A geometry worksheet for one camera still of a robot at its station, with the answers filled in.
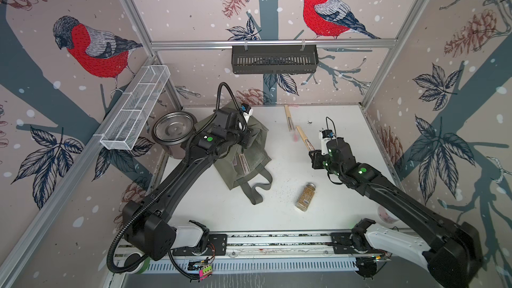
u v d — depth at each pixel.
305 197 0.81
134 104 0.78
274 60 1.06
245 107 0.67
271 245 0.74
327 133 0.70
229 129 0.58
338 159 0.58
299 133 0.88
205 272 0.66
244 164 0.95
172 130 0.92
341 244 0.73
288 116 1.17
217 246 0.73
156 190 0.43
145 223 0.38
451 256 0.37
